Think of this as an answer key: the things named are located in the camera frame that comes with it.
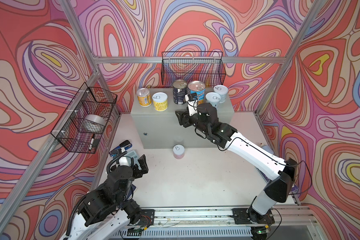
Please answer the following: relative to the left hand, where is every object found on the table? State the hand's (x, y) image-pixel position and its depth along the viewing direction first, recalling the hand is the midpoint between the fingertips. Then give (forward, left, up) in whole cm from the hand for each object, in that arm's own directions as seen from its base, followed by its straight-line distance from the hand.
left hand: (139, 157), depth 66 cm
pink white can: (+15, -17, -22) cm, 32 cm away
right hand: (+19, -20, +9) cm, 29 cm away
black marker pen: (+9, +25, -1) cm, 27 cm away
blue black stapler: (+20, +20, -23) cm, 37 cm away
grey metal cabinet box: (+32, -3, -17) cm, 36 cm away
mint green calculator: (+14, +12, -22) cm, 28 cm away
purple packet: (-6, -81, -23) cm, 84 cm away
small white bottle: (+15, -71, -17) cm, 75 cm away
